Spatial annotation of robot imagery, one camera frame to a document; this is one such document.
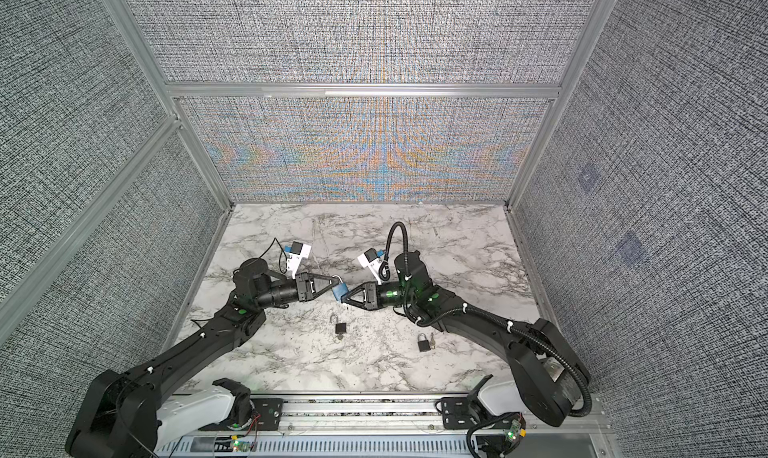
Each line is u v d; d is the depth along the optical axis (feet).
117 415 1.43
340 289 2.39
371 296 2.18
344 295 2.36
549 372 1.38
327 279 2.39
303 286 2.17
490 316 1.68
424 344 2.78
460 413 2.40
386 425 2.40
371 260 2.34
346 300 2.35
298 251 2.34
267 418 2.40
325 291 2.35
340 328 2.89
